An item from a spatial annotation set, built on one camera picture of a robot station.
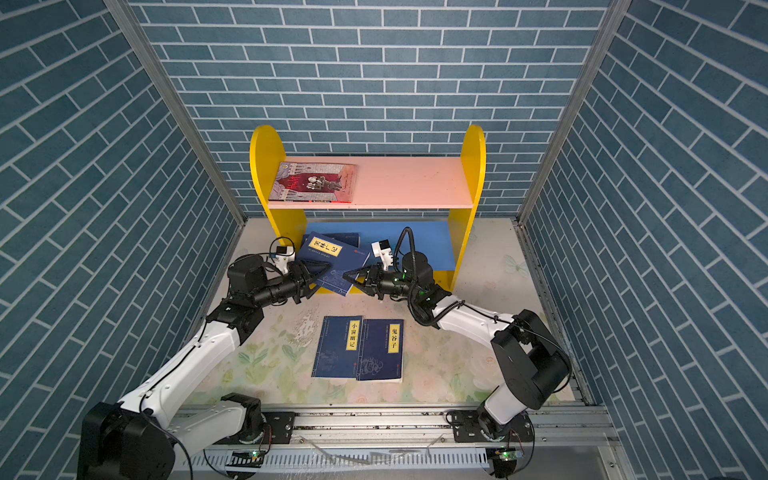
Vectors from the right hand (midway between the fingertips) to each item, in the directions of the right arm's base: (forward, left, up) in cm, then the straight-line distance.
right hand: (341, 276), depth 72 cm
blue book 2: (-8, +4, -26) cm, 27 cm away
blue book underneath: (-7, -9, -27) cm, 29 cm away
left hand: (+2, +3, -1) cm, 4 cm away
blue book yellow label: (+19, +3, -8) cm, 21 cm away
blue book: (+6, +2, -1) cm, 7 cm away
